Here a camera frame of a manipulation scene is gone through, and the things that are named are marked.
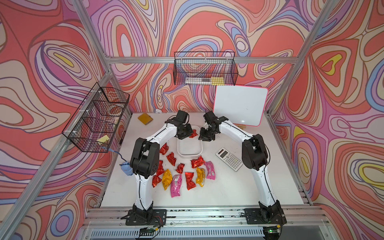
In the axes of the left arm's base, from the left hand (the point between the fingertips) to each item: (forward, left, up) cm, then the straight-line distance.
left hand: (193, 133), depth 97 cm
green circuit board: (-52, +23, -11) cm, 58 cm away
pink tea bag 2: (-24, -10, -5) cm, 27 cm away
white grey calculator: (-15, -23, -8) cm, 29 cm away
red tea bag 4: (-15, +14, -7) cm, 21 cm away
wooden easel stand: (+8, -35, -3) cm, 36 cm away
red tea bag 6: (-9, +19, -6) cm, 22 cm away
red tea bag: (-30, +1, -6) cm, 31 cm away
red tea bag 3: (-21, +20, -7) cm, 30 cm away
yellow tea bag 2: (-28, +15, -6) cm, 32 cm away
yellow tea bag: (-27, -4, -4) cm, 28 cm away
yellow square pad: (+21, +38, -8) cm, 44 cm away
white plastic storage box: (-8, +2, -5) cm, 10 cm away
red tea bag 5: (-22, +7, -5) cm, 24 cm away
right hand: (-4, -5, -5) cm, 8 cm away
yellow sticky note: (-18, +44, +18) cm, 51 cm away
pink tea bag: (-32, +9, -6) cm, 33 cm away
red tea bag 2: (-18, -2, -6) cm, 19 cm away
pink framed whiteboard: (+18, -33, +10) cm, 39 cm away
